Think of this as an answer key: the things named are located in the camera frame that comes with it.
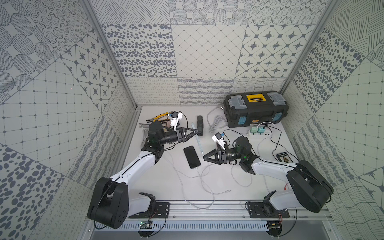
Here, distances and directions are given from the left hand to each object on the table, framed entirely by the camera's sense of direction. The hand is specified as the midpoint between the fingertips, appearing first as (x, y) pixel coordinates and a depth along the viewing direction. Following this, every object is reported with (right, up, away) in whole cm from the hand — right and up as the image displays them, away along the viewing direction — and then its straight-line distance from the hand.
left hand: (193, 127), depth 72 cm
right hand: (+6, -16, 0) cm, 17 cm away
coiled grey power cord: (+19, +1, +39) cm, 43 cm away
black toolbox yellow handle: (+35, +10, +23) cm, 43 cm away
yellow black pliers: (-31, +4, +39) cm, 50 cm away
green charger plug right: (+45, -3, +26) cm, 52 cm away
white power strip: (+50, -6, +29) cm, 58 cm away
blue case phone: (-1, -20, +20) cm, 28 cm away
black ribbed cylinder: (+4, -1, +34) cm, 34 cm away
